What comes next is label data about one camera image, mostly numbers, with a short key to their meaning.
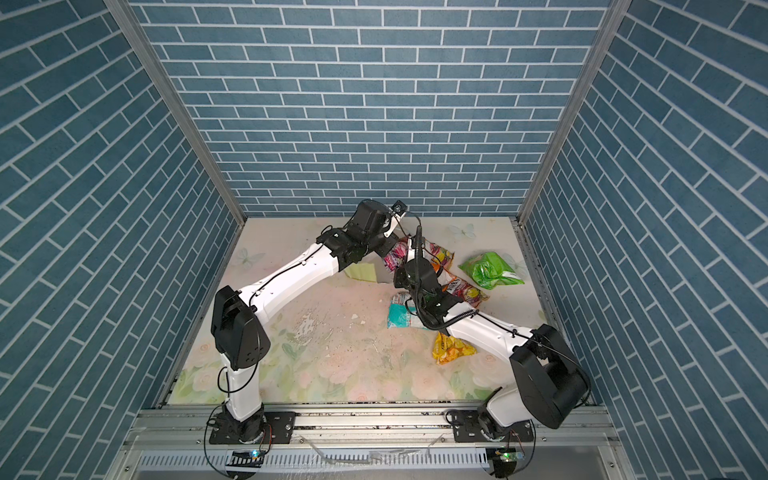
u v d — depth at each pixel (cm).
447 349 83
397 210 72
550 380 43
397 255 85
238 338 47
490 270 91
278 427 73
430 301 64
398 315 90
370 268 80
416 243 72
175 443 73
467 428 74
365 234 63
